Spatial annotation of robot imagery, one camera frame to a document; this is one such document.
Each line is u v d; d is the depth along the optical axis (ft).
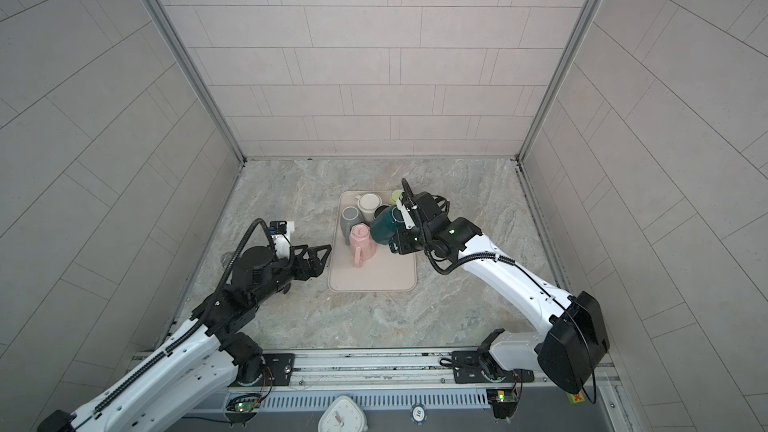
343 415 2.07
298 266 2.07
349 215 2.92
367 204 3.08
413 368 2.38
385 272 2.73
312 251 2.14
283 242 2.14
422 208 1.87
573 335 1.25
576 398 2.16
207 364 1.89
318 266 2.18
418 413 2.15
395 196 3.08
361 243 2.76
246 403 2.10
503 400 2.23
